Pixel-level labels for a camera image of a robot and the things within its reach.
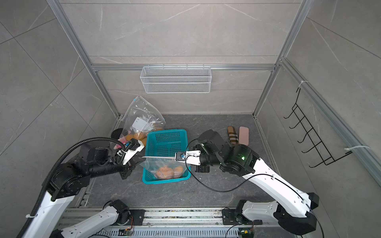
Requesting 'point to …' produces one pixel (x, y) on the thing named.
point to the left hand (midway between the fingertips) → (144, 155)
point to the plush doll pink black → (116, 134)
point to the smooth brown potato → (136, 136)
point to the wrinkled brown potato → (178, 172)
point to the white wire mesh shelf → (175, 79)
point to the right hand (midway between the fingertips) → (191, 155)
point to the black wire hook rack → (324, 154)
